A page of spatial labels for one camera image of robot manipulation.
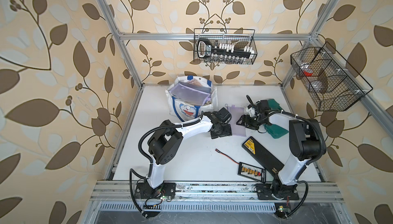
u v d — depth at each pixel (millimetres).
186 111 914
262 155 845
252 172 788
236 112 1021
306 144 488
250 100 892
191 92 908
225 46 825
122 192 770
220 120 673
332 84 732
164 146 492
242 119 889
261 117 738
